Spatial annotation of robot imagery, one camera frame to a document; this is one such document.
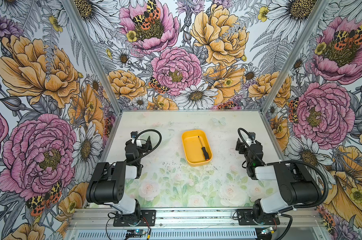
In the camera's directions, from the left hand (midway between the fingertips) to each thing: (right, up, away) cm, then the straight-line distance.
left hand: (142, 140), depth 94 cm
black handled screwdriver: (+39, -7, +4) cm, 40 cm away
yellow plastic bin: (+32, -9, +3) cm, 33 cm away
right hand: (+64, -1, 0) cm, 64 cm away
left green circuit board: (+3, -40, -22) cm, 46 cm away
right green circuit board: (+64, -40, -22) cm, 79 cm away
